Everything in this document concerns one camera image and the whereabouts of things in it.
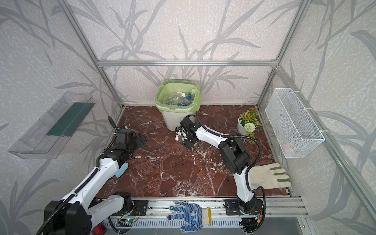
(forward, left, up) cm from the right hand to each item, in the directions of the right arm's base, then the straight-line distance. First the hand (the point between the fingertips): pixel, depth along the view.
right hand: (190, 136), depth 96 cm
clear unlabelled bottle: (+21, +11, +14) cm, 28 cm away
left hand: (-5, +29, +11) cm, 31 cm away
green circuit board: (-46, +31, -6) cm, 56 cm away
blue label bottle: (+17, +2, +15) cm, 23 cm away
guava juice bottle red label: (-1, +7, -1) cm, 7 cm away
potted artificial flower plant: (+4, -37, +10) cm, 39 cm away
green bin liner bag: (+23, +15, +22) cm, 36 cm away
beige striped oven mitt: (-25, -42, -3) cm, 49 cm away
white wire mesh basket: (-17, -48, +30) cm, 59 cm away
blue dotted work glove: (-44, -5, -3) cm, 44 cm away
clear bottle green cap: (+20, -2, +20) cm, 29 cm away
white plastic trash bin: (+4, +10, +13) cm, 17 cm away
